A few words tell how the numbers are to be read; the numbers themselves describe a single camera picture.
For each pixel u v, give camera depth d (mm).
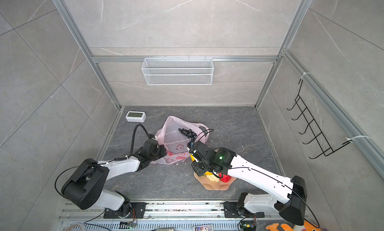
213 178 783
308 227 634
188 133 986
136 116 1076
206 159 519
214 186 780
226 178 778
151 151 719
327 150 580
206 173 625
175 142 986
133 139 686
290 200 385
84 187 433
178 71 1009
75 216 717
